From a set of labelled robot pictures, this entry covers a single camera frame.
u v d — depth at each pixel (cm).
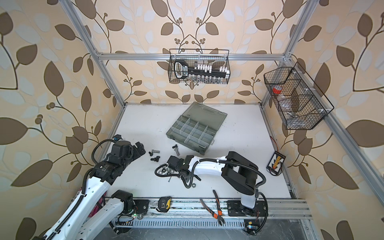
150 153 92
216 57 91
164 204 73
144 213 72
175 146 96
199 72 83
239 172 47
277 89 87
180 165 66
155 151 94
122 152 58
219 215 72
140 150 71
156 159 91
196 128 103
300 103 74
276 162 88
